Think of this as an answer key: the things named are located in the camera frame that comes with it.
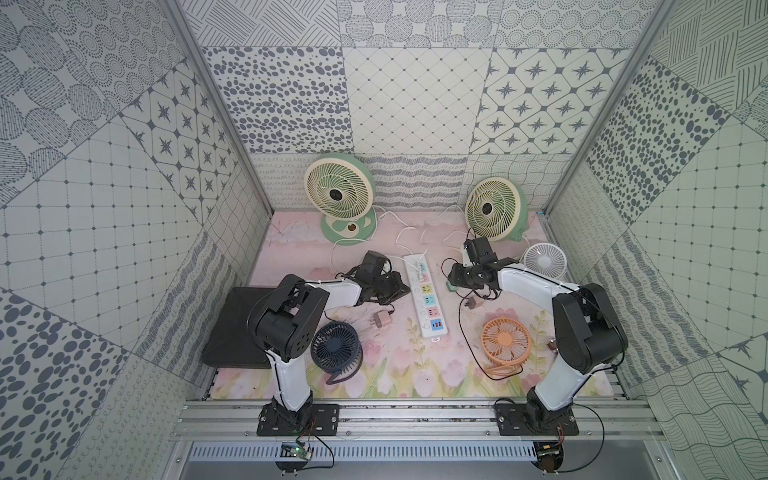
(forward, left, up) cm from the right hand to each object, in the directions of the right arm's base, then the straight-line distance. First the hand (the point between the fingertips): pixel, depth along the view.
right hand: (455, 280), depth 95 cm
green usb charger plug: (-2, +1, -2) cm, 3 cm away
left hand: (-2, +14, +1) cm, 14 cm away
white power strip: (-5, +10, -1) cm, 11 cm away
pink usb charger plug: (-12, +23, -3) cm, 26 cm away
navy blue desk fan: (-24, +34, +5) cm, 42 cm away
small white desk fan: (+6, -30, +4) cm, 31 cm away
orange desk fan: (-22, -11, +3) cm, 25 cm away
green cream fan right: (+22, -16, +10) cm, 29 cm away
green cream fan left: (+20, +37, +22) cm, 47 cm away
